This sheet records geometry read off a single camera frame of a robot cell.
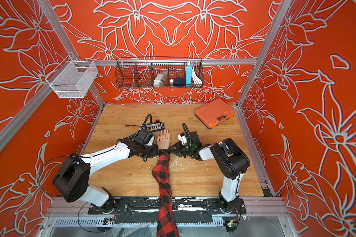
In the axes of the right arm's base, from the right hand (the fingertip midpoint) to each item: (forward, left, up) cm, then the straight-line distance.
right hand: (166, 151), depth 87 cm
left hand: (-1, +4, 0) cm, 4 cm away
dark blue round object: (+40, -7, +21) cm, 46 cm away
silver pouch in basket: (+39, +5, +26) cm, 47 cm away
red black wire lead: (+23, +31, -5) cm, 39 cm away
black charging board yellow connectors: (+21, +10, -4) cm, 24 cm away
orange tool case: (+33, -33, -1) cm, 47 cm away
